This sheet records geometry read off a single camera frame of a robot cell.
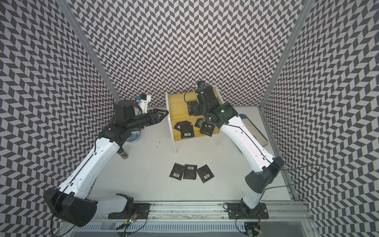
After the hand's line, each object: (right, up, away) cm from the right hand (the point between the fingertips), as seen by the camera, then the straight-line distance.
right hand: (199, 106), depth 72 cm
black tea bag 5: (-7, -14, +13) cm, 20 cm away
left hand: (-16, -4, -2) cm, 17 cm away
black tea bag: (-13, -38, +14) cm, 42 cm away
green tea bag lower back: (0, -9, +16) cm, 19 cm away
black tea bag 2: (-5, -38, +14) cm, 41 cm away
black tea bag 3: (+3, -38, +12) cm, 40 cm away
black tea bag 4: (-13, -10, +14) cm, 22 cm away
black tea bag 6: (+5, -12, +14) cm, 19 cm away
